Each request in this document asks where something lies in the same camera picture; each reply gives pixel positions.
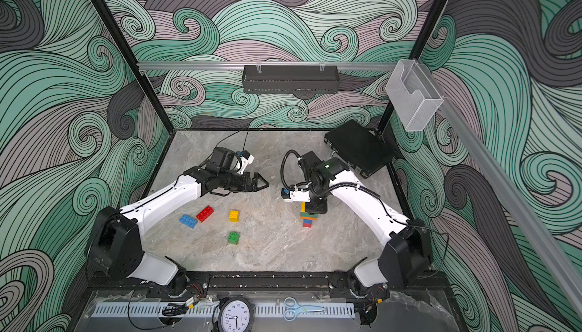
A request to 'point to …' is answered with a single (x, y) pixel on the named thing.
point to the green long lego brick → (305, 214)
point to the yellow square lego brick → (234, 216)
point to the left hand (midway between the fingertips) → (260, 183)
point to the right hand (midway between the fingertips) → (311, 203)
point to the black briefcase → (360, 148)
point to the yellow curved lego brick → (303, 207)
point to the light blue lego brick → (188, 220)
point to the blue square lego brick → (307, 221)
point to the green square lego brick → (233, 237)
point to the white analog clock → (233, 314)
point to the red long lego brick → (205, 214)
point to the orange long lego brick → (308, 218)
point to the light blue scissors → (295, 308)
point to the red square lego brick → (308, 225)
